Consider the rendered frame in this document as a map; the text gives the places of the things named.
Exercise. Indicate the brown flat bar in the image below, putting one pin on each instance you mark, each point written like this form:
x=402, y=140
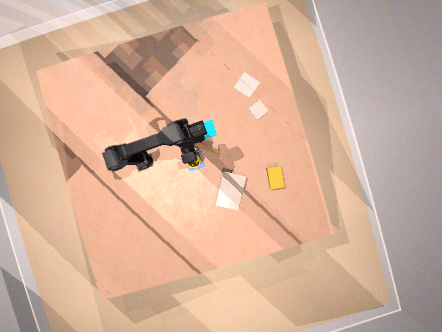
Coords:
x=207, y=147

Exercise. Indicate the yellow rectangular block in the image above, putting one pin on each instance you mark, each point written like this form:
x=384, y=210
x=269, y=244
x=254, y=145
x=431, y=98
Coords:
x=275, y=177

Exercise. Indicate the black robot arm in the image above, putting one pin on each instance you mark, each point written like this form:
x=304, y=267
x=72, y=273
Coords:
x=135, y=153

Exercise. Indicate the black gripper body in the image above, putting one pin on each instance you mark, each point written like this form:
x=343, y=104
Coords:
x=189, y=156

